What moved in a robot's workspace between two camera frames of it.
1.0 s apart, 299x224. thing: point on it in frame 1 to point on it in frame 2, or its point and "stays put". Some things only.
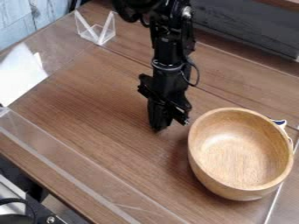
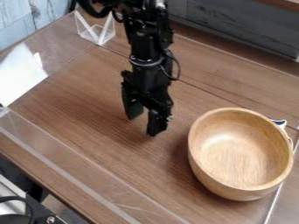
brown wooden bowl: x=241 y=153 stays put
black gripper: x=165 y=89 to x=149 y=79
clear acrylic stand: x=97 y=32 stays put
